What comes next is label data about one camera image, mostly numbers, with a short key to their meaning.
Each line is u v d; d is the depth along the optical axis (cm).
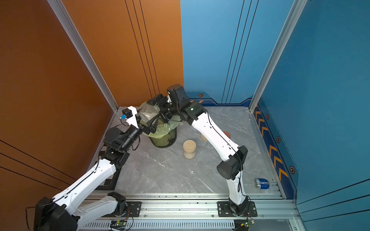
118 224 72
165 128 77
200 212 73
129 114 55
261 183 79
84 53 86
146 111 64
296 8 70
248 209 70
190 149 83
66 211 39
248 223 69
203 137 99
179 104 53
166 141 92
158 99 62
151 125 60
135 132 61
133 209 74
